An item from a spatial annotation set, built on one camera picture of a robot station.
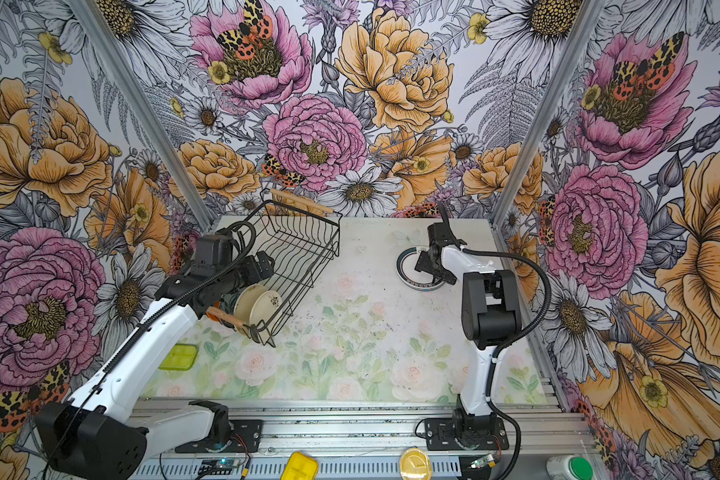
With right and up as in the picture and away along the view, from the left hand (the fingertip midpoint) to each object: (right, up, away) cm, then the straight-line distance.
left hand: (259, 276), depth 80 cm
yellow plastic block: (+13, -43, -10) cm, 46 cm away
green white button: (+70, -38, -17) cm, 82 cm away
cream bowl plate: (-1, -10, +6) cm, 12 cm away
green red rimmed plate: (+42, +2, +25) cm, 49 cm away
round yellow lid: (+39, -42, -10) cm, 59 cm away
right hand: (+50, -2, +21) cm, 54 cm away
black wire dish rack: (+4, +11, +34) cm, 36 cm away
